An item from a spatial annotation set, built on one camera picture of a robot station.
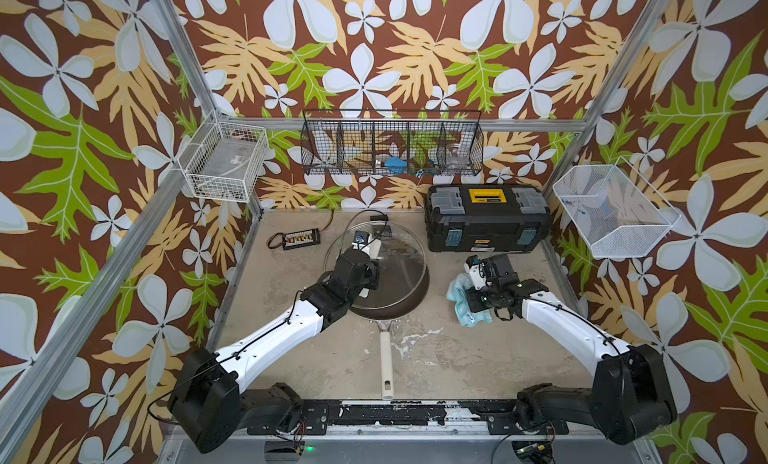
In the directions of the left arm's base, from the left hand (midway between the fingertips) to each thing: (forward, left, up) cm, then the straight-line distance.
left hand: (372, 255), depth 81 cm
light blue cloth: (-7, -24, -10) cm, 27 cm away
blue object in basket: (+31, -7, +6) cm, 32 cm away
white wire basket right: (+11, -68, +7) cm, 69 cm away
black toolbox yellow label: (+18, -37, -5) cm, 41 cm away
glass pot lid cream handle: (+4, -9, -9) cm, 13 cm away
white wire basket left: (+25, +44, +13) cm, 52 cm away
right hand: (-5, -28, -13) cm, 32 cm away
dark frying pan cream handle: (-13, -3, -14) cm, 19 cm away
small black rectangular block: (+31, -1, -19) cm, 37 cm away
